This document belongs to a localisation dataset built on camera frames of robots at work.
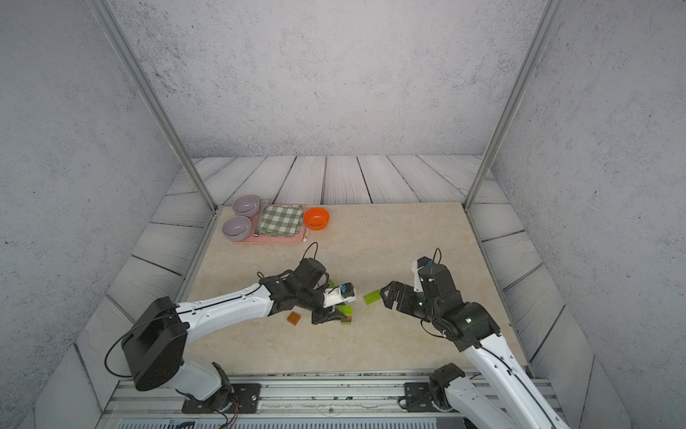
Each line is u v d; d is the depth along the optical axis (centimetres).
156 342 43
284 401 74
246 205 118
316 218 112
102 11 69
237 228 110
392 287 64
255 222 114
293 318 87
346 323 80
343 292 69
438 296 52
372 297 93
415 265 67
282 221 115
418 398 70
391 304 64
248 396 73
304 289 66
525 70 81
